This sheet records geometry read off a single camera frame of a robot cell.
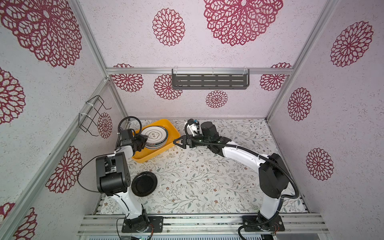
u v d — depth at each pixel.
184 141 0.70
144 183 0.89
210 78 0.92
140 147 0.86
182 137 0.71
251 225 0.72
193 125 0.74
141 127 0.85
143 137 0.87
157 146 1.00
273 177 0.48
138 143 0.87
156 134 1.03
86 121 0.73
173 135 1.09
